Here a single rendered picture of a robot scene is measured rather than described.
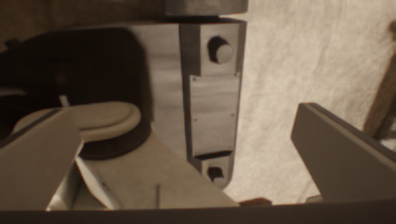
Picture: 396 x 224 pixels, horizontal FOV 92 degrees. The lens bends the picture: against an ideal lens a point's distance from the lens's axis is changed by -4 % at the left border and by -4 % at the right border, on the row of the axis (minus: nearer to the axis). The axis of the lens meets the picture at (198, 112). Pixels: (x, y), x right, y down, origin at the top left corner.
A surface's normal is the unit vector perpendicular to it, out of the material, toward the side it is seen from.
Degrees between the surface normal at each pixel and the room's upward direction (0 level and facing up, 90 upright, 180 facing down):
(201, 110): 0
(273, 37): 0
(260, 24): 0
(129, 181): 90
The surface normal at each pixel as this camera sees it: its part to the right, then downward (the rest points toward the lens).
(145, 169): -0.02, -0.87
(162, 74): 0.22, 0.47
